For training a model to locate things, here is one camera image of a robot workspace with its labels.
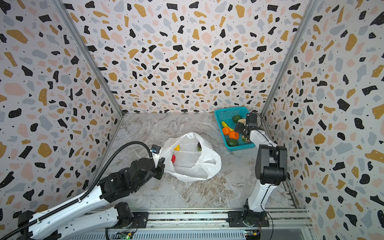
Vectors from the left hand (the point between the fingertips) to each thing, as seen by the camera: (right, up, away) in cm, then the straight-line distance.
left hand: (165, 158), depth 70 cm
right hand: (+43, +17, +28) cm, 54 cm away
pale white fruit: (+47, +19, +37) cm, 63 cm away
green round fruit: (+43, +22, +44) cm, 66 cm away
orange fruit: (+39, +9, +32) cm, 51 cm away
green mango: (+38, +4, +29) cm, 48 cm away
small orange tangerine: (+34, +12, +35) cm, 51 cm away
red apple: (+39, +8, 0) cm, 40 cm away
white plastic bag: (+10, -5, +27) cm, 29 cm away
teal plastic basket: (+37, +24, +47) cm, 64 cm away
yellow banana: (+35, +16, +41) cm, 56 cm away
